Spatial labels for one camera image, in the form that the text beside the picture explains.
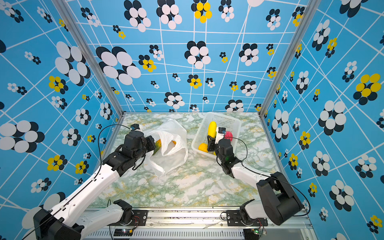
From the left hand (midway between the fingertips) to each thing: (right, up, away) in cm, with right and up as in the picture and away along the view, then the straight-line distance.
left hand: (156, 138), depth 78 cm
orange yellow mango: (+1, -2, +1) cm, 3 cm away
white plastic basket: (+45, +7, +28) cm, 54 cm away
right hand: (+30, 0, +9) cm, 31 cm away
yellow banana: (+30, +5, +5) cm, 31 cm away
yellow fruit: (+26, -7, +15) cm, 31 cm away
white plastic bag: (+9, -7, +5) cm, 12 cm away
